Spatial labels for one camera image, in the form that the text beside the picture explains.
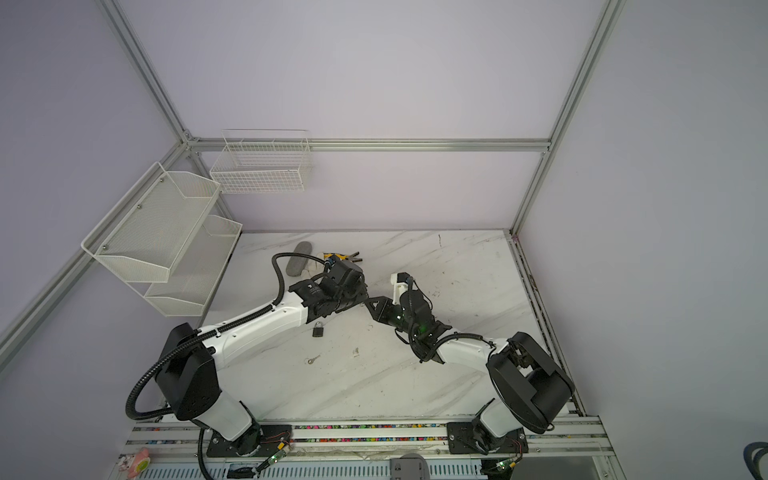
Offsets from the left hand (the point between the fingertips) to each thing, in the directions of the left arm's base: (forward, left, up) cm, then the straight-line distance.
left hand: (363, 291), depth 84 cm
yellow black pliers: (+26, +11, -16) cm, 33 cm away
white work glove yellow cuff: (+20, +21, -15) cm, 32 cm away
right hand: (-4, 0, 0) cm, 4 cm away
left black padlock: (-5, +15, -15) cm, 22 cm away
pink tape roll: (-40, +50, -13) cm, 65 cm away
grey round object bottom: (-40, -13, -14) cm, 44 cm away
